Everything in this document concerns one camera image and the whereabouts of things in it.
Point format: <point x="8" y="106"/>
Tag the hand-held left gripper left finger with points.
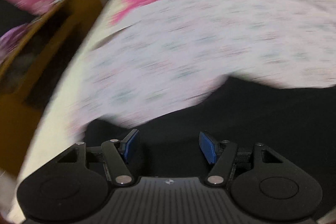
<point x="131" y="144"/>

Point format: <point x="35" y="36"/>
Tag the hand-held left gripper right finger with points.
<point x="207" y="146"/>

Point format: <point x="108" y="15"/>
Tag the black pants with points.
<point x="249" y="119"/>

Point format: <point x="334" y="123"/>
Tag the floral printed blanket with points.
<point x="183" y="43"/>

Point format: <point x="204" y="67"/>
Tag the purple cloth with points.
<point x="11" y="36"/>

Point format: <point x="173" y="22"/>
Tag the dark screen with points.
<point x="13" y="12"/>

